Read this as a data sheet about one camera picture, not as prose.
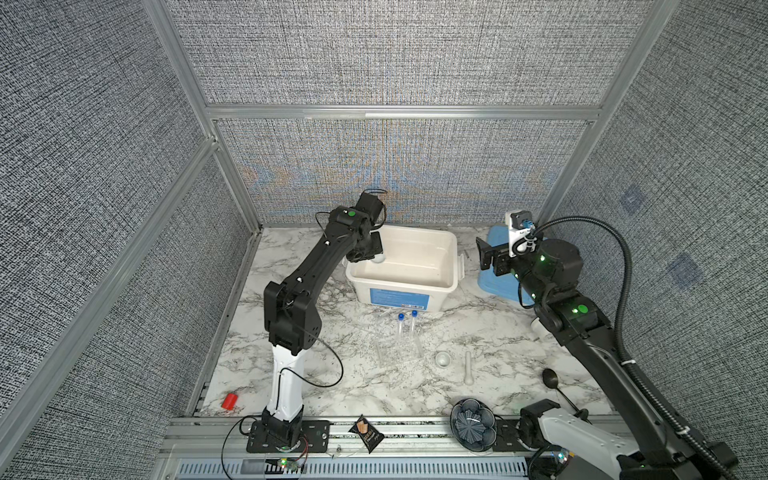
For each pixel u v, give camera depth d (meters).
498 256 0.61
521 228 0.56
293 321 0.51
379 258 0.90
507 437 0.73
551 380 0.82
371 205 0.70
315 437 0.73
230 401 0.78
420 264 1.03
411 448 0.73
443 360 0.85
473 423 0.75
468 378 0.82
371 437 0.72
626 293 0.46
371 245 0.78
